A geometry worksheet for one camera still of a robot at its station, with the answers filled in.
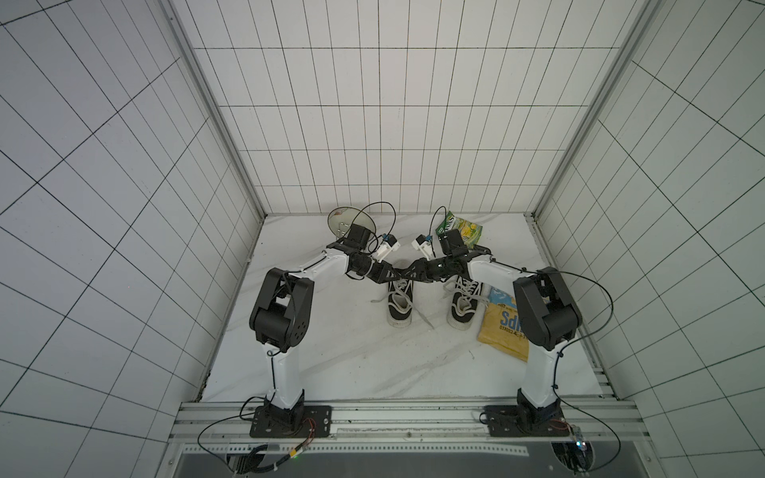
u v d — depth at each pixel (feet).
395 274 3.01
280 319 1.69
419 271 2.74
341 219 3.31
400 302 2.88
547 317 1.70
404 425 2.40
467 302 2.97
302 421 2.33
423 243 2.87
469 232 3.72
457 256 2.55
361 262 2.60
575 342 1.75
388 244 2.78
